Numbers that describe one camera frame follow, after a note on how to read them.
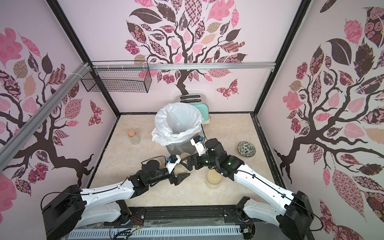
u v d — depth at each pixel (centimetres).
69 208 41
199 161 64
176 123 93
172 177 68
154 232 70
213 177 76
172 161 66
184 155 71
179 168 75
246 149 98
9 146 51
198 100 106
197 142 66
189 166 63
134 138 101
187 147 99
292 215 38
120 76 95
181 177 68
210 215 75
